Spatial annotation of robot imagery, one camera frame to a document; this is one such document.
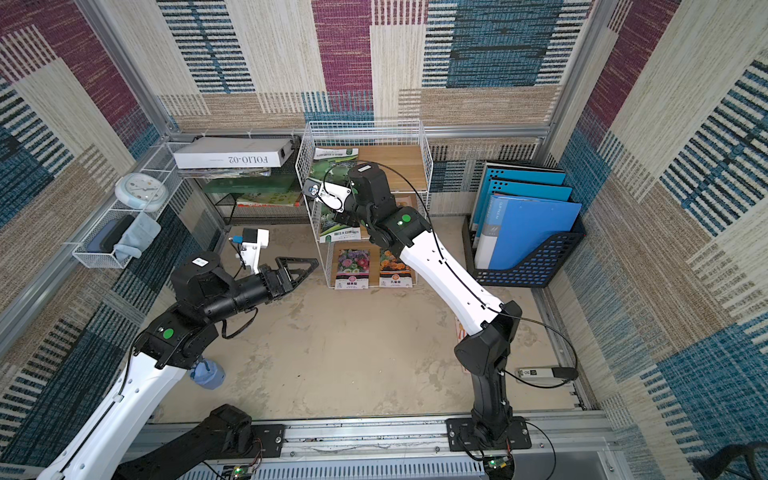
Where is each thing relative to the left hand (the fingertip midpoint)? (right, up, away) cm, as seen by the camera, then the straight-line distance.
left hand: (310, 267), depth 60 cm
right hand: (+4, +19, +10) cm, 22 cm away
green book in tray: (-24, +25, +39) cm, 52 cm away
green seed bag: (0, +9, +24) cm, 25 cm away
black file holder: (+60, -3, +33) cm, 69 cm away
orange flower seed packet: (+18, -4, +43) cm, 47 cm away
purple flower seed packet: (+3, -3, +44) cm, 45 cm away
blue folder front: (+52, +10, +29) cm, 60 cm away
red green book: (-23, +20, +39) cm, 49 cm away
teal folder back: (+48, +27, +31) cm, 63 cm away
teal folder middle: (+56, +21, +27) cm, 65 cm away
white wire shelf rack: (+21, +38, +45) cm, 62 cm away
